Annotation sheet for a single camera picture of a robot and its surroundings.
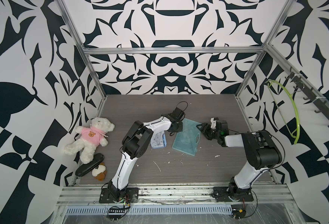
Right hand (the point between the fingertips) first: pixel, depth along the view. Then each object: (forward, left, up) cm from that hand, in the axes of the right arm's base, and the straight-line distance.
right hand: (198, 126), depth 97 cm
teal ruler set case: (-9, +8, -3) cm, 13 cm away
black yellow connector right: (-47, -14, -5) cm, 49 cm away
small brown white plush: (-29, +60, 0) cm, 66 cm away
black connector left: (-49, +47, -3) cm, 68 cm away
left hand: (+1, +13, -2) cm, 13 cm away
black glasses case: (-22, +62, +1) cm, 66 cm away
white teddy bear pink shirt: (-10, +68, +6) cm, 69 cm away
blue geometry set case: (-9, +27, -2) cm, 29 cm away
